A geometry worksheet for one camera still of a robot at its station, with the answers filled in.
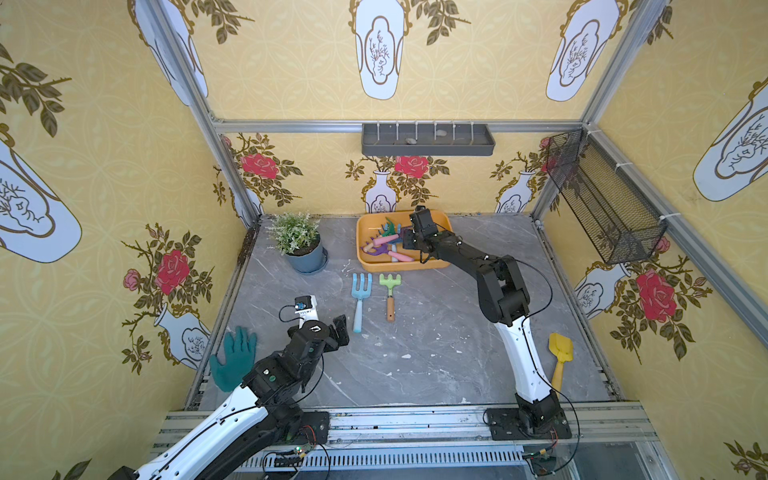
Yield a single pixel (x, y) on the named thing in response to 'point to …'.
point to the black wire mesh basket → (619, 221)
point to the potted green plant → (297, 237)
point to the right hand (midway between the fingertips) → (408, 237)
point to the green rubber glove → (239, 352)
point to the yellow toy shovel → (562, 349)
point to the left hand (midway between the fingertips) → (335, 320)
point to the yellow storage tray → (373, 223)
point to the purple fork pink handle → (378, 241)
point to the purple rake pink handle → (382, 249)
